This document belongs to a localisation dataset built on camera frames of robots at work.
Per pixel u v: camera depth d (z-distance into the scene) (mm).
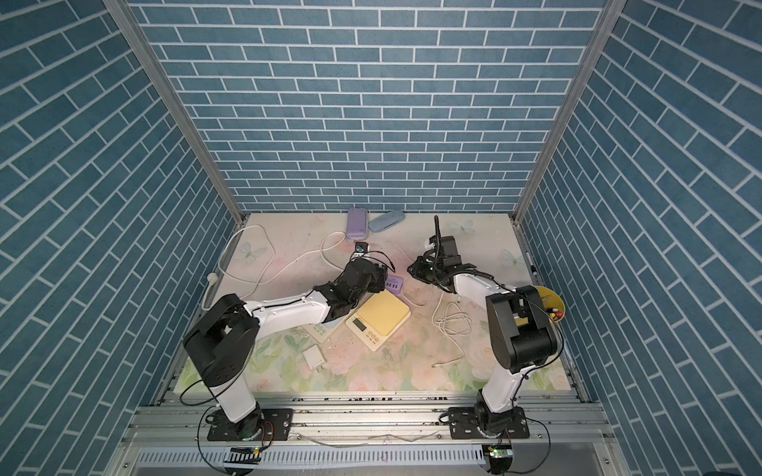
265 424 730
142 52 755
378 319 884
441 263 754
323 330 887
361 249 785
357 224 1167
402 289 978
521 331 486
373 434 732
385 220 1160
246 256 1085
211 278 1044
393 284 968
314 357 835
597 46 762
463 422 737
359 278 693
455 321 918
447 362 841
